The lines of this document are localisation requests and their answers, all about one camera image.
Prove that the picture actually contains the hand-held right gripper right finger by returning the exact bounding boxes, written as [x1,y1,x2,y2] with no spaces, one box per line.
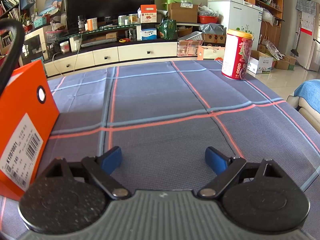
[197,147,285,198]

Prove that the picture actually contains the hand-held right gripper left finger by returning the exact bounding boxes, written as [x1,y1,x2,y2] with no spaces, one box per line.
[40,146,132,200]

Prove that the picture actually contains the orange cardboard box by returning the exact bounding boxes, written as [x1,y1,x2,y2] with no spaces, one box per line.
[0,60,60,202]

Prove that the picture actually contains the plaid tablecloth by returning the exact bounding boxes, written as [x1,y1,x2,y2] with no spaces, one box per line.
[0,60,320,240]

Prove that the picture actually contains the white cardboard box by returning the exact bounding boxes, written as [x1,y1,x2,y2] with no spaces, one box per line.
[247,50,274,75]

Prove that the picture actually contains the orange gift box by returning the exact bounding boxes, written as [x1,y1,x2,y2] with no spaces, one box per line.
[197,45,225,61]

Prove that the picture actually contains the red can yellow lid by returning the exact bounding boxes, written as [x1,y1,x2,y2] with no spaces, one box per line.
[221,29,254,81]

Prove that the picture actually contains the white TV cabinet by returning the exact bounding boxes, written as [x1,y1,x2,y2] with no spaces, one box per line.
[44,24,200,78]

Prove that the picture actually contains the pink packaged goods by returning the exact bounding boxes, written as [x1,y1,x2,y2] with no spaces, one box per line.
[177,40,200,57]

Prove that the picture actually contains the sofa with blue cover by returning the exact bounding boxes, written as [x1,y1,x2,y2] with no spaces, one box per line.
[286,79,320,128]

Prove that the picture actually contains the white plastic basket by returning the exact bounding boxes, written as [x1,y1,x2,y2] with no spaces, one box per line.
[186,31,204,42]

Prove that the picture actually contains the blue white box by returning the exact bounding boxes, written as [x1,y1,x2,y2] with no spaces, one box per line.
[141,28,157,40]

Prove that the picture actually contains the pink plastic basket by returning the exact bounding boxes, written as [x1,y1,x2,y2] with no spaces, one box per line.
[44,29,65,43]

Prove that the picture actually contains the white glass-door cabinet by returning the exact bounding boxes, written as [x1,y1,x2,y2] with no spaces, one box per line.
[19,27,48,65]

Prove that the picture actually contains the green plastic bag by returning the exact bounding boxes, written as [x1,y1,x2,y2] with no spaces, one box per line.
[158,19,177,40]

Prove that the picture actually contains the red plastic basin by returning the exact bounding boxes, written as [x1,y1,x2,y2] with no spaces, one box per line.
[197,15,218,24]

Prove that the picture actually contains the white refrigerator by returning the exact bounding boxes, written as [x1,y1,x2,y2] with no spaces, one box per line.
[297,12,320,72]

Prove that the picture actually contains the white small freezer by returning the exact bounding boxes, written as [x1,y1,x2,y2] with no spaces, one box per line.
[207,0,263,45]

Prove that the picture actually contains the orange white medicine box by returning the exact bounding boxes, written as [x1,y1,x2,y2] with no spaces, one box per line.
[140,4,157,23]

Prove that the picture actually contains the brown cardboard box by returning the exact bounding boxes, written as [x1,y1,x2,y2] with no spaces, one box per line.
[167,2,199,23]

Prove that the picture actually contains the black curved bar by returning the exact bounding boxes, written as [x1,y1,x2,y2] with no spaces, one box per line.
[0,19,25,93]

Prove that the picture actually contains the turquoise basket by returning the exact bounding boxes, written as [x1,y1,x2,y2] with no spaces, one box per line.
[33,15,52,28]

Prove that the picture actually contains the black television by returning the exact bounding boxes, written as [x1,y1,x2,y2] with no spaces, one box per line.
[64,0,155,28]

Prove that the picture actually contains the bookshelf with books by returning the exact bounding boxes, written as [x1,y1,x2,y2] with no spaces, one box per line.
[0,0,20,55]

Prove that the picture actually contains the wall calendar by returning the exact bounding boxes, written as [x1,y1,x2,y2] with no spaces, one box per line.
[300,12,315,39]

